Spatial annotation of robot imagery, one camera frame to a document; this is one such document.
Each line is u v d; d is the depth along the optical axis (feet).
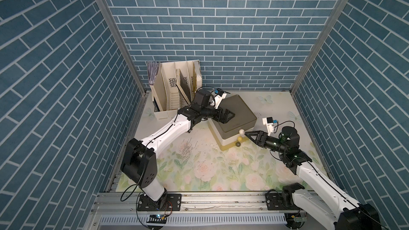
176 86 3.20
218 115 2.29
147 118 3.47
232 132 2.56
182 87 3.27
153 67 3.03
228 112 2.30
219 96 2.33
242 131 2.56
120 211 2.44
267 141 2.27
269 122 2.38
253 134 2.47
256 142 2.26
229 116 2.46
